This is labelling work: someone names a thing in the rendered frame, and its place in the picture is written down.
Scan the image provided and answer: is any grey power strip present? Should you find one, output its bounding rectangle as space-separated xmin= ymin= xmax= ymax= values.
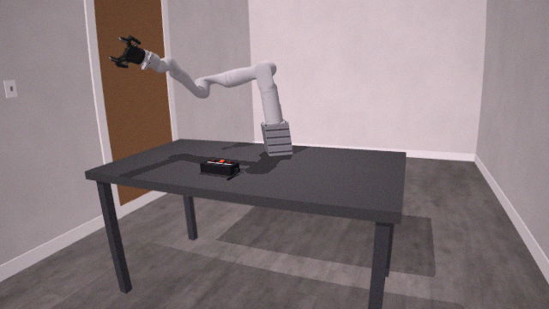
xmin=200 ymin=160 xmax=240 ymax=180

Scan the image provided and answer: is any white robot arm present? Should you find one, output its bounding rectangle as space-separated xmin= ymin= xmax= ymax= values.
xmin=139 ymin=49 xmax=283 ymax=124

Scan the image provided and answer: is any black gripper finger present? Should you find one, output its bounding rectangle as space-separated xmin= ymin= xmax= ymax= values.
xmin=109 ymin=55 xmax=132 ymax=68
xmin=118 ymin=36 xmax=141 ymax=54

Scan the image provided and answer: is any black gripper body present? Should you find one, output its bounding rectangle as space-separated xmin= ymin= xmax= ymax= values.
xmin=123 ymin=45 xmax=146 ymax=64

